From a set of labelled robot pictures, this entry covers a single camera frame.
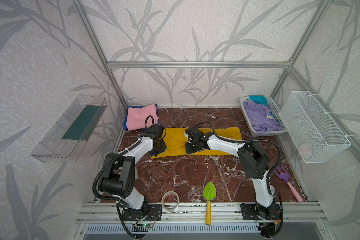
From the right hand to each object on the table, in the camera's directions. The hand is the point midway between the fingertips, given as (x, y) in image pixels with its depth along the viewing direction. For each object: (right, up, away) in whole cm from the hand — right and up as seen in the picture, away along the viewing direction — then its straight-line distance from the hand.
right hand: (187, 144), depth 95 cm
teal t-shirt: (+54, +32, +18) cm, 65 cm away
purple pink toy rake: (+57, -17, -9) cm, 60 cm away
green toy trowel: (+12, -23, -16) cm, 31 cm away
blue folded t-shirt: (-38, +17, +15) cm, 45 cm away
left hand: (-14, 0, -2) cm, 14 cm away
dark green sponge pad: (-45, +14, -28) cm, 55 cm away
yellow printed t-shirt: (-8, +3, +5) cm, 9 cm away
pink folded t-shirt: (-38, +17, +15) cm, 44 cm away
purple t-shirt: (+54, +17, +14) cm, 59 cm away
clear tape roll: (-12, -27, -18) cm, 35 cm away
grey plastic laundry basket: (+65, +26, +17) cm, 72 cm away
